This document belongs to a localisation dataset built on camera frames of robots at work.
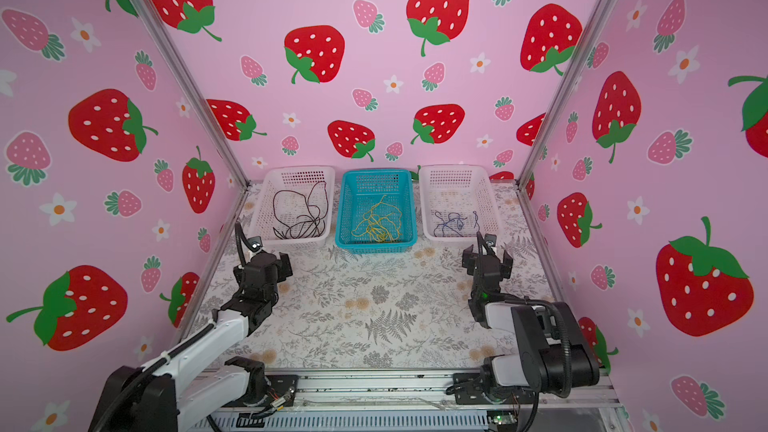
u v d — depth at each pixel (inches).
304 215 43.6
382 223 41.9
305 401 28.8
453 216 43.3
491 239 30.1
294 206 44.5
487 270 27.1
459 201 45.2
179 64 33.6
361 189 45.4
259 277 25.8
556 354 16.9
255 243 28.6
